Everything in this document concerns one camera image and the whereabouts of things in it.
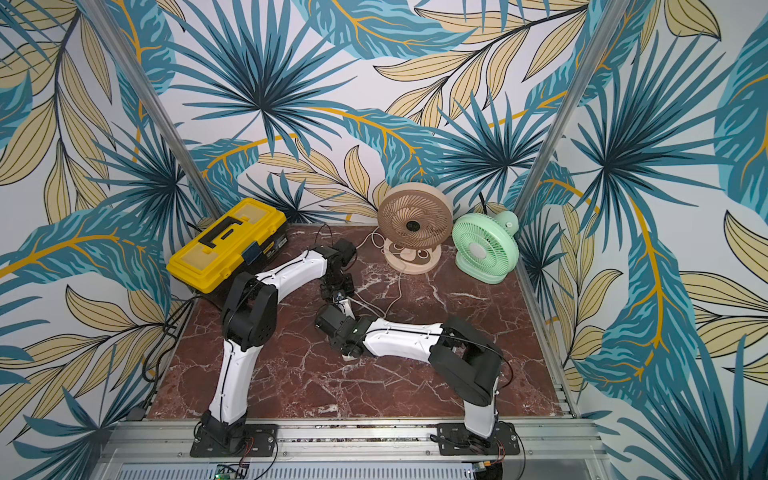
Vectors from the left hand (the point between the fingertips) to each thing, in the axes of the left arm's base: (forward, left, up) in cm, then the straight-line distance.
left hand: (345, 299), depth 97 cm
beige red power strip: (-11, -3, +14) cm, 18 cm away
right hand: (-11, 0, +3) cm, 12 cm away
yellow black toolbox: (+11, +31, +15) cm, 36 cm away
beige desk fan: (+14, -21, +22) cm, 33 cm away
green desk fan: (+6, -42, +19) cm, 47 cm away
